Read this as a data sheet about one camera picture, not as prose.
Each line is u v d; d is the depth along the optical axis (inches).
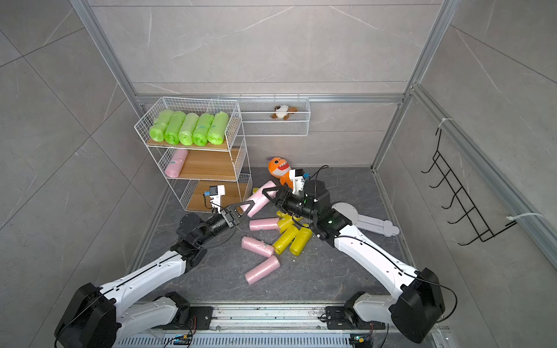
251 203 26.0
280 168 43.5
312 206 22.1
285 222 36.7
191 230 22.1
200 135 26.9
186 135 27.0
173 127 27.9
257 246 34.1
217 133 27.1
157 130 27.6
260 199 26.4
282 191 24.4
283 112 34.5
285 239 35.5
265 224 36.6
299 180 26.1
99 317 15.8
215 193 25.5
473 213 24.6
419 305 15.0
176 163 32.9
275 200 24.7
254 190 42.1
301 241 34.9
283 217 37.5
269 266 32.3
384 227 36.7
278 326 28.7
